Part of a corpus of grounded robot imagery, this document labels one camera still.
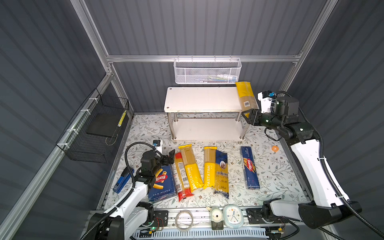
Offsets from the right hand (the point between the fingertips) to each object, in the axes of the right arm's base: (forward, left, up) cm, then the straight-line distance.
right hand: (247, 114), depth 68 cm
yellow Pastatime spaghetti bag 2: (-10, +16, -35) cm, 40 cm away
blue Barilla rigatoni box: (-22, +42, -31) cm, 56 cm away
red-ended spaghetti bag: (-17, +33, -35) cm, 51 cm away
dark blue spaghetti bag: (-19, +10, -35) cm, 41 cm away
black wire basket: (-6, +75, -7) cm, 76 cm away
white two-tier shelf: (+36, +18, -37) cm, 55 cm away
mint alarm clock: (-35, +6, -35) cm, 50 cm away
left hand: (-4, +41, -24) cm, 48 cm away
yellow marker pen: (+6, +64, -9) cm, 65 cm away
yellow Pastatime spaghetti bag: (-11, +27, -35) cm, 46 cm away
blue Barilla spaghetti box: (-11, -7, -34) cm, 36 cm away
